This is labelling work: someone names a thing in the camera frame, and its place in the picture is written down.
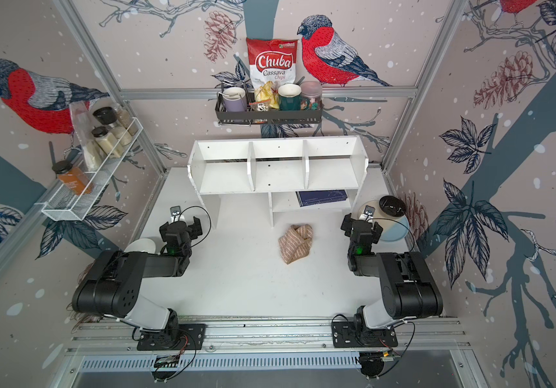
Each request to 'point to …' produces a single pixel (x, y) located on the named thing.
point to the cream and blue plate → (393, 228)
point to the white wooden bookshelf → (279, 167)
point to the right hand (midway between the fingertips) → (362, 215)
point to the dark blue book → (313, 197)
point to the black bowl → (392, 205)
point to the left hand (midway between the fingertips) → (186, 214)
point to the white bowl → (139, 245)
